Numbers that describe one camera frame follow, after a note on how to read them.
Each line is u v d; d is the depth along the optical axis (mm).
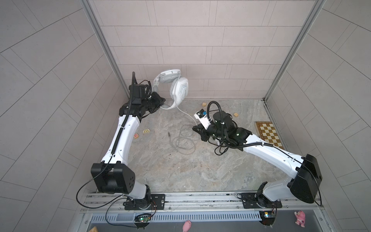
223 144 570
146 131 964
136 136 938
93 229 630
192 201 723
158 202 708
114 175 394
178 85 608
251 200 703
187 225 641
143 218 644
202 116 619
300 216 654
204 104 1128
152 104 645
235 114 1074
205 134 642
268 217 680
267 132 944
